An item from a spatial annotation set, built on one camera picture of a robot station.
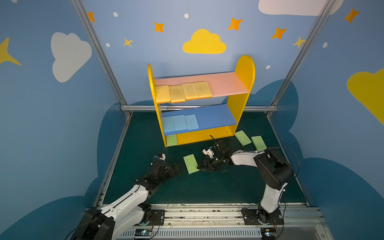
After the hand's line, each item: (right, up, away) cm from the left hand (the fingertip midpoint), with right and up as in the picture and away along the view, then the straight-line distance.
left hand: (175, 166), depth 87 cm
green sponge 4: (+56, +12, +15) cm, 59 cm away
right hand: (+15, -1, +2) cm, 15 cm away
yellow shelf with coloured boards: (+25, +27, +11) cm, 38 cm away
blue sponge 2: (+2, +26, +9) cm, 28 cm away
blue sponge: (-5, +25, +8) cm, 27 cm away
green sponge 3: (+46, +15, +19) cm, 52 cm away
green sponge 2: (+9, 0, +6) cm, 11 cm away
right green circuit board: (+48, -29, -15) cm, 58 cm away
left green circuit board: (-13, -28, -16) cm, 35 cm away
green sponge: (-4, +14, +15) cm, 20 cm away
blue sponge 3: (+10, +27, +9) cm, 30 cm away
